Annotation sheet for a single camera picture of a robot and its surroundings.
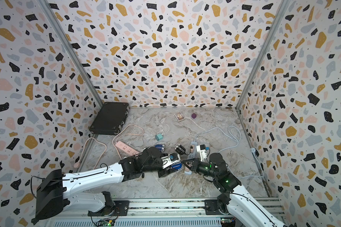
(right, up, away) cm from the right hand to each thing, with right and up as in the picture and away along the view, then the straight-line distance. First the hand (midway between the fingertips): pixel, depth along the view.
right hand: (184, 163), depth 72 cm
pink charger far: (+5, +4, +17) cm, 18 cm away
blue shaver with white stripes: (-15, +4, +22) cm, 27 cm away
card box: (-2, +25, +41) cm, 48 cm away
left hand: (-4, 0, +1) cm, 4 cm away
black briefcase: (-56, +23, +37) cm, 71 cm away
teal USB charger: (-17, +10, +28) cm, 34 cm away
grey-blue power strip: (+6, -1, +18) cm, 19 cm away
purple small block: (+9, +26, +44) cm, 52 cm away
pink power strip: (-38, +3, +22) cm, 44 cm away
